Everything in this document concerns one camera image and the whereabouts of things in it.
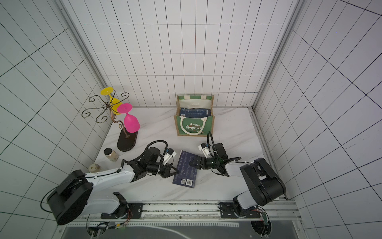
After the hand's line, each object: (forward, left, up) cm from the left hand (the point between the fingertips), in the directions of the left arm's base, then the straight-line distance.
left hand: (175, 174), depth 79 cm
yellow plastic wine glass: (+30, +34, +25) cm, 52 cm away
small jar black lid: (+10, +39, +2) cm, 40 cm away
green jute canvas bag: (+27, -14, +7) cm, 31 cm away
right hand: (+9, -10, -1) cm, 13 cm away
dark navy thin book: (0, -6, -2) cm, 7 cm away
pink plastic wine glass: (+22, +25, +16) cm, 37 cm away
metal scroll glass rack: (+24, +36, -5) cm, 43 cm away
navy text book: (+38, -11, +8) cm, 40 cm away
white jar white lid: (+1, +43, +5) cm, 43 cm away
